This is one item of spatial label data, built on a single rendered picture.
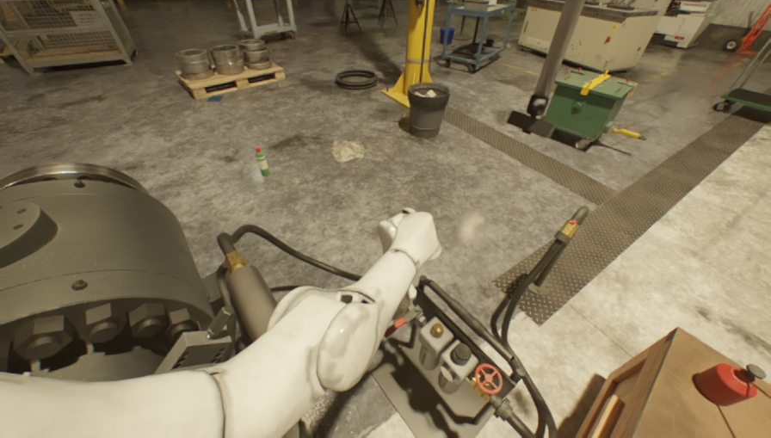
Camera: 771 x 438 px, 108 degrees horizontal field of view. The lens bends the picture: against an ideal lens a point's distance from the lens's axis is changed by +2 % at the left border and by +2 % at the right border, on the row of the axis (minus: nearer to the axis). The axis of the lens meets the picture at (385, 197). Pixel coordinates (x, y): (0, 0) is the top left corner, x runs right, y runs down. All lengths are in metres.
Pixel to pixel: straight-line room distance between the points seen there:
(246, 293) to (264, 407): 0.45
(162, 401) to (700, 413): 1.20
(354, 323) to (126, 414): 0.17
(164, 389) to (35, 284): 0.65
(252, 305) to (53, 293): 0.36
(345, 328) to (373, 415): 1.10
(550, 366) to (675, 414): 0.55
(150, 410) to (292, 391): 0.10
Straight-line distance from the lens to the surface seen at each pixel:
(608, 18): 5.75
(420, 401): 1.41
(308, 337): 0.31
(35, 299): 0.85
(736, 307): 2.42
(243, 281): 0.74
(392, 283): 0.42
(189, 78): 4.58
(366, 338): 0.33
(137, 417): 0.24
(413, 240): 0.49
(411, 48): 3.63
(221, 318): 0.58
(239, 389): 0.28
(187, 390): 0.26
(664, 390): 1.21
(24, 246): 0.95
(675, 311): 2.17
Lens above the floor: 1.37
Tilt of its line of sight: 40 degrees down
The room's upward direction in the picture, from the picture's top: 1 degrees clockwise
